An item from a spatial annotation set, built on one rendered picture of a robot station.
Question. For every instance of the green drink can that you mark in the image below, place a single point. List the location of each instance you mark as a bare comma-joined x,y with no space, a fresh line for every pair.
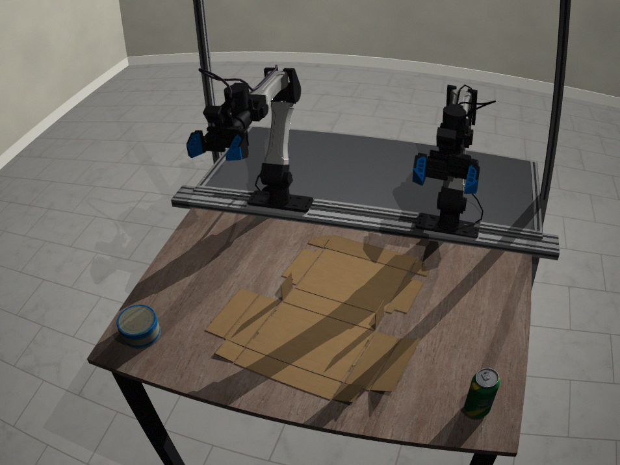
482,392

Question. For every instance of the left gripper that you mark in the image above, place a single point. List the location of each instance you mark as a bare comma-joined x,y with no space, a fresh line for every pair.
440,165

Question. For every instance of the grey aluminium crossbar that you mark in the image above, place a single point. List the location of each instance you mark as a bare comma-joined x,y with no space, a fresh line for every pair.
547,247

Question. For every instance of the round tin with blue bands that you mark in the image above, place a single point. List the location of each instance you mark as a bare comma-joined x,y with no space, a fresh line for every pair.
138,326

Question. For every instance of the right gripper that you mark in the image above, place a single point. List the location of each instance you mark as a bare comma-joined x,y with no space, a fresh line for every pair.
218,139

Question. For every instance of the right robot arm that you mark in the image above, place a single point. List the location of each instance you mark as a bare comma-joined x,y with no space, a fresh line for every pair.
275,170

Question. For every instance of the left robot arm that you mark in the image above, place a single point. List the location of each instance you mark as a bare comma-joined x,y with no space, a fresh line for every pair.
455,138

